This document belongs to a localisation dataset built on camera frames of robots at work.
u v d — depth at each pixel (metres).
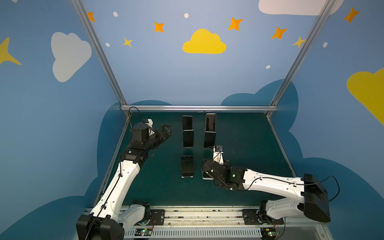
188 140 1.08
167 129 0.67
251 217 0.75
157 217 0.75
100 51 0.84
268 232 0.71
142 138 0.56
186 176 0.86
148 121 0.70
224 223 0.73
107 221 0.38
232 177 0.55
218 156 0.67
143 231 0.70
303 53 0.86
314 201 0.40
